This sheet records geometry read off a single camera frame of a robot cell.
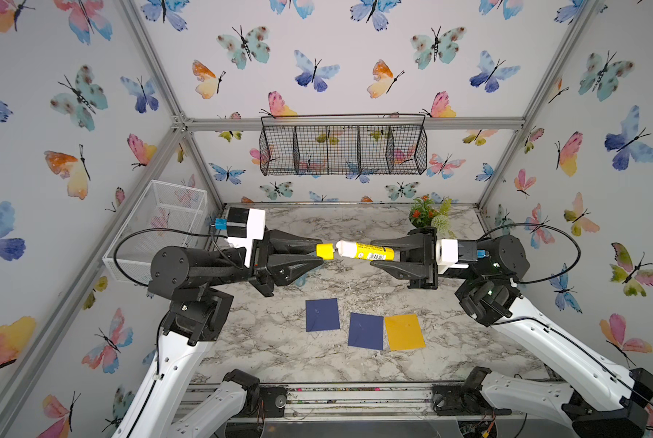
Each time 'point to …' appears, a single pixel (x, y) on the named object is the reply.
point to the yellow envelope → (404, 332)
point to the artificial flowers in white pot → (428, 213)
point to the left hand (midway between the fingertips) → (317, 257)
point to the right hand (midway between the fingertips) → (380, 249)
